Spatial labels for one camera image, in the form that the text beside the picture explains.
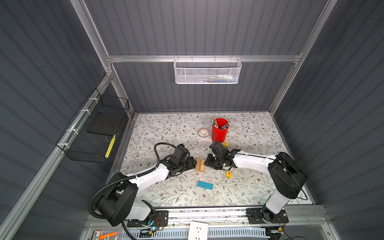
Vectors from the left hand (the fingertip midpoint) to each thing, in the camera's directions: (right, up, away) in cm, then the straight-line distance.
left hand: (194, 162), depth 87 cm
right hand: (+7, -2, +2) cm, 7 cm away
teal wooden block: (+6, -12, -2) cm, 14 cm away
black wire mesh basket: (-50, +16, -15) cm, 55 cm away
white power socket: (+2, -26, -20) cm, 33 cm away
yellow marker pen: (+21, +9, +12) cm, 26 cm away
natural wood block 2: (+5, -2, +2) cm, 5 cm away
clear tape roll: (+6, +17, +21) cm, 28 cm away
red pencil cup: (+18, +17, +17) cm, 30 cm away
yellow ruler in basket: (-39, +12, -18) cm, 45 cm away
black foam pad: (-46, +23, -11) cm, 52 cm away
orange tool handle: (-42, -30, -19) cm, 55 cm away
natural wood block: (+2, -3, +2) cm, 4 cm away
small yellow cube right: (+20, -7, 0) cm, 21 cm away
